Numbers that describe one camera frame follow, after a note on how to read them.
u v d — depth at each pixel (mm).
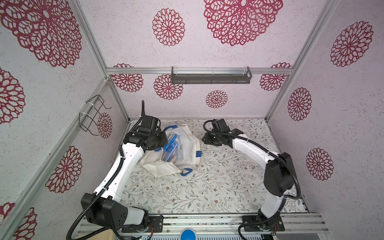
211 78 856
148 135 537
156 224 736
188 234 702
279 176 478
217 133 668
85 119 730
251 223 724
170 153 941
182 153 982
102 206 378
